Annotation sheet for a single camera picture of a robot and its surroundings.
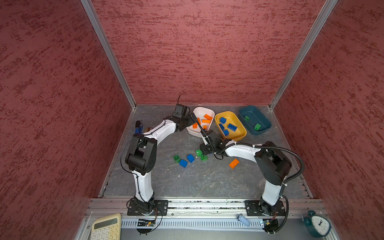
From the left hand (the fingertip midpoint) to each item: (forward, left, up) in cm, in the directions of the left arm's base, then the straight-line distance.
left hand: (192, 123), depth 96 cm
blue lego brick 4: (-1, -24, -9) cm, 25 cm away
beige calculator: (-55, +38, -9) cm, 68 cm away
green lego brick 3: (-17, -5, -8) cm, 19 cm away
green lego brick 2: (+3, -46, -8) cm, 47 cm away
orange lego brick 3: (-23, -26, -11) cm, 36 cm away
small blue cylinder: (-52, -26, -8) cm, 58 cm away
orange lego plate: (+15, -12, -11) cm, 22 cm away
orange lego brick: (+10, -10, -10) cm, 17 cm away
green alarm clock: (-53, -60, -7) cm, 80 cm away
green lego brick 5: (-22, +9, -7) cm, 24 cm away
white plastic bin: (+17, -5, -7) cm, 19 cm away
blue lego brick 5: (-23, +5, -9) cm, 26 cm away
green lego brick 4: (-20, -8, -9) cm, 23 cm away
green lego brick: (+12, -41, -8) cm, 44 cm away
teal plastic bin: (+12, -46, -9) cm, 48 cm away
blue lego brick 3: (+5, -29, -10) cm, 31 cm away
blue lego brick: (+11, -23, -9) cm, 27 cm away
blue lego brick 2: (+5, -21, -9) cm, 23 cm away
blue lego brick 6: (-19, +1, -11) cm, 22 cm away
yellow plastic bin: (0, -34, -10) cm, 35 cm away
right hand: (-15, -7, -9) cm, 19 cm away
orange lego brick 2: (+3, -9, -8) cm, 12 cm away
